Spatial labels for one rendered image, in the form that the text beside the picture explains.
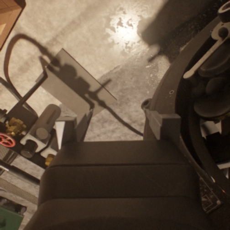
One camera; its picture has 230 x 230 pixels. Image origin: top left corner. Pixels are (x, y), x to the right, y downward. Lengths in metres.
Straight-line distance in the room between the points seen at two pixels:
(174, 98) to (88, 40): 0.61
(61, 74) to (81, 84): 0.12
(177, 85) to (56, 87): 0.80
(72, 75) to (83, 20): 0.30
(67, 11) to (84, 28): 0.10
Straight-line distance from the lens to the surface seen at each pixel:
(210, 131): 0.87
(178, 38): 0.87
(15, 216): 3.27
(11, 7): 0.89
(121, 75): 0.93
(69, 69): 0.97
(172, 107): 0.36
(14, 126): 0.70
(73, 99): 1.07
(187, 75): 0.38
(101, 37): 0.87
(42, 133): 0.69
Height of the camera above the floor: 0.83
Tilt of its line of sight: 49 degrees down
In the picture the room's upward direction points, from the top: 170 degrees counter-clockwise
